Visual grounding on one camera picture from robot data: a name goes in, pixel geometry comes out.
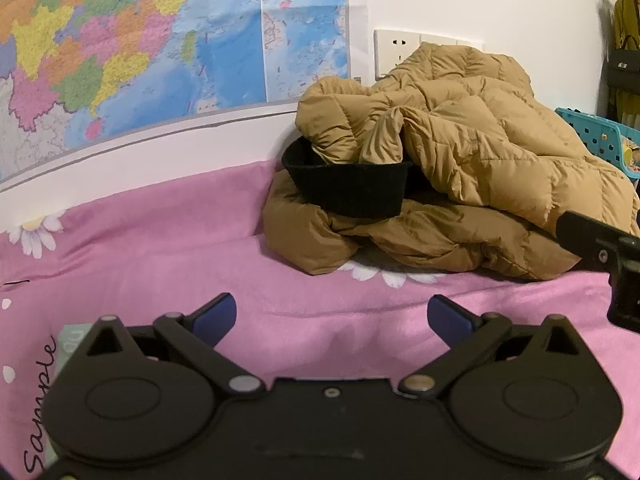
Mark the tan puffer down jacket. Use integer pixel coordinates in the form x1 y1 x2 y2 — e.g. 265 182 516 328
262 44 639 281

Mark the pink floral bed sheet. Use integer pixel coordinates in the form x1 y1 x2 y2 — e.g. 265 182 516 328
1 162 639 479

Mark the teal perforated plastic basket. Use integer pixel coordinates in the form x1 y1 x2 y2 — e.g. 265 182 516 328
555 107 639 183

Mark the black handbag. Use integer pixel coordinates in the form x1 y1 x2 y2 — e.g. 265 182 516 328
606 35 640 94

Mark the hanging yellow-green garment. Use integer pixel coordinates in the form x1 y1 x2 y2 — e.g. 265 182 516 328
606 0 639 129

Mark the white wall socket panel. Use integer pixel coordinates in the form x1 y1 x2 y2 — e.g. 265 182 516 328
373 29 484 80

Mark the colourful wall map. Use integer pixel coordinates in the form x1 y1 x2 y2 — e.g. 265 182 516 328
1 0 349 178

